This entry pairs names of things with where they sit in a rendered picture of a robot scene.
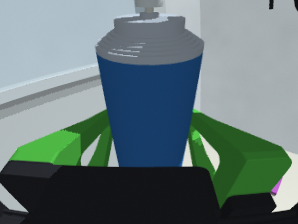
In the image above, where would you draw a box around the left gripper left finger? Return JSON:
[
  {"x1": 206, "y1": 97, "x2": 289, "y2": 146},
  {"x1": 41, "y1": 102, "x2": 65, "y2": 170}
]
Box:
[{"x1": 9, "y1": 109, "x2": 113, "y2": 167}]

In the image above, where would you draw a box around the flat purple block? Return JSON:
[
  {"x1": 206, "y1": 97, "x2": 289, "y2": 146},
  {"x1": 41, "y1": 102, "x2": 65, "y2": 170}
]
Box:
[{"x1": 270, "y1": 177, "x2": 283, "y2": 195}]

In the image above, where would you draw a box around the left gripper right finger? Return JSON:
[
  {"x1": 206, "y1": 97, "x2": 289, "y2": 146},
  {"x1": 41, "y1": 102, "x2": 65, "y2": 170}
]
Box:
[{"x1": 188, "y1": 109, "x2": 292, "y2": 209}]

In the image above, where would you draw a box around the blue and grey spray bottle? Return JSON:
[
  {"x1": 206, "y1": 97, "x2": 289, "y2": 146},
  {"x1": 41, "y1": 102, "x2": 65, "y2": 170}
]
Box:
[{"x1": 95, "y1": 0, "x2": 205, "y2": 167}]

